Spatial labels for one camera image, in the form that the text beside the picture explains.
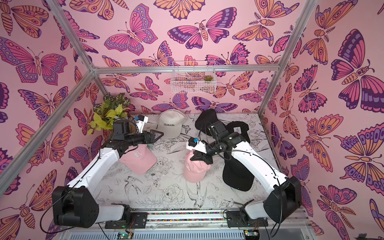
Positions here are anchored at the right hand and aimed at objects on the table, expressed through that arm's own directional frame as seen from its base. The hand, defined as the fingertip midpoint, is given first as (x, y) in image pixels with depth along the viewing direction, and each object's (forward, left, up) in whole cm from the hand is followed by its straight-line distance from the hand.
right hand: (193, 154), depth 72 cm
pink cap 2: (-5, -1, -8) cm, 9 cm away
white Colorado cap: (+33, +18, -15) cm, 40 cm away
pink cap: (+6, +33, -16) cm, 37 cm away
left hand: (+12, +18, +1) cm, 22 cm away
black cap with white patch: (+32, -31, -16) cm, 47 cm away
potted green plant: (+37, +54, -4) cm, 65 cm away
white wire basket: (+54, +5, +9) cm, 55 cm away
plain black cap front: (-1, -24, -21) cm, 32 cm away
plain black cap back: (+43, -8, -19) cm, 47 cm away
